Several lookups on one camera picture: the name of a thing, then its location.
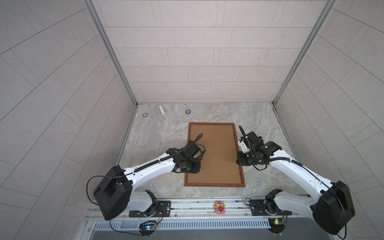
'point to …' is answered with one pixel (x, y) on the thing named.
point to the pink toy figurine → (219, 206)
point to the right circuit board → (277, 225)
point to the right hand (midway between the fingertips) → (235, 162)
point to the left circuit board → (147, 228)
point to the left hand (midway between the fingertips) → (203, 169)
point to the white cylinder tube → (162, 110)
